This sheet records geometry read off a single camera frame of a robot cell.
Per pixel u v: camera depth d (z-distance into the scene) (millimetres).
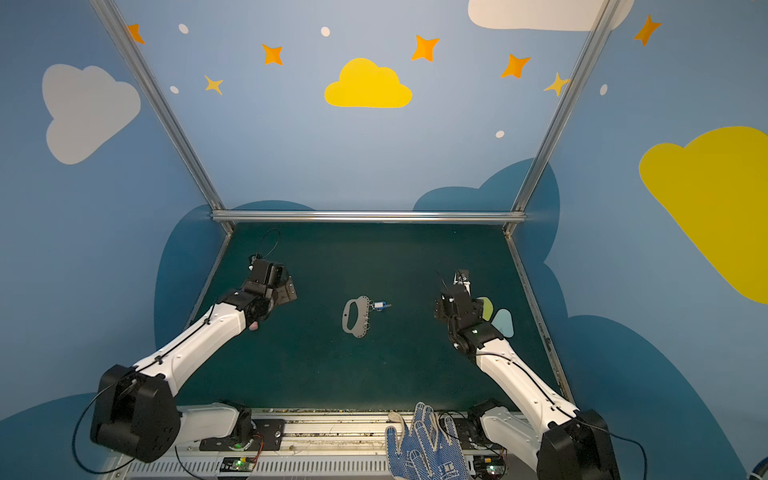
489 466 715
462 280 711
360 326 939
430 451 716
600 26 716
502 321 931
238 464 713
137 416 399
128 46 736
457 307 624
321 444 733
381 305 982
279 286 704
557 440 397
